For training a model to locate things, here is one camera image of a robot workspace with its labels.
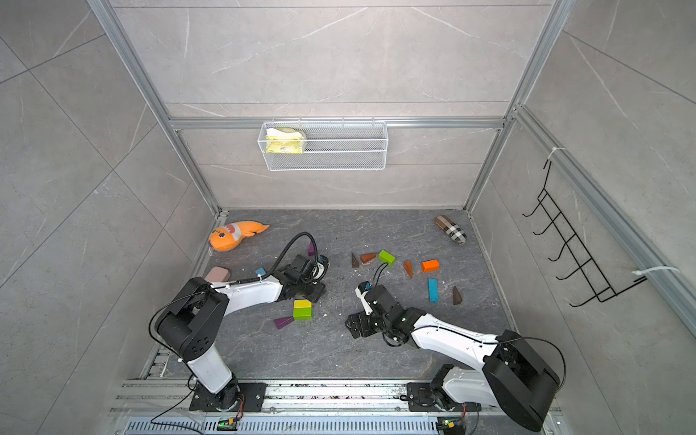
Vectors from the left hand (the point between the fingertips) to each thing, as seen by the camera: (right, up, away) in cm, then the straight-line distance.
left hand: (322, 283), depth 94 cm
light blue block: (-24, +4, +5) cm, 25 cm away
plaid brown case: (+52, +19, +15) cm, 57 cm away
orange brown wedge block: (+32, +6, +5) cm, 33 cm away
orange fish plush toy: (-37, +16, +6) cm, 41 cm away
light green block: (+24, +8, +8) cm, 26 cm away
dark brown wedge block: (+11, +7, +7) cm, 15 cm away
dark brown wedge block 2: (+47, -5, -2) cm, 47 cm away
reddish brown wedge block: (+16, +8, +9) cm, 20 cm away
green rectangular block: (-5, -8, -9) cm, 13 cm away
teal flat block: (+40, -3, +2) cm, 40 cm away
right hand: (+12, -10, -11) cm, 19 cm away
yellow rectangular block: (-6, -6, -7) cm, 10 cm away
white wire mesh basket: (0, +51, +6) cm, 51 cm away
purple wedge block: (-12, -11, -8) cm, 18 cm away
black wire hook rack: (+67, +7, -33) cm, 75 cm away
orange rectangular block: (+41, +5, +7) cm, 42 cm away
